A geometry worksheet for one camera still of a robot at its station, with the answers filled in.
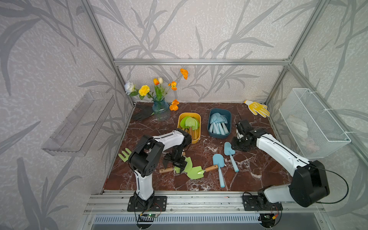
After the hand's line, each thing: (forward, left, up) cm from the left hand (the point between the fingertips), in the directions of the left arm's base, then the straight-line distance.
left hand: (175, 170), depth 83 cm
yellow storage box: (+40, -14, +4) cm, 42 cm away
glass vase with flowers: (+42, +12, +12) cm, 46 cm away
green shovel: (+2, -8, 0) cm, 8 cm away
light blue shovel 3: (+35, -29, +4) cm, 46 cm away
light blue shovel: (+13, -34, -1) cm, 37 cm away
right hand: (+12, -35, +7) cm, 38 cm away
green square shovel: (+34, -9, +2) cm, 35 cm away
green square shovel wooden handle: (0, -13, -2) cm, 13 cm away
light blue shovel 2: (+8, -27, -1) cm, 28 cm away
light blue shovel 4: (+36, -34, +2) cm, 49 cm away
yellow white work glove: (+53, -65, -2) cm, 83 cm away
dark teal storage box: (+43, -36, +3) cm, 56 cm away
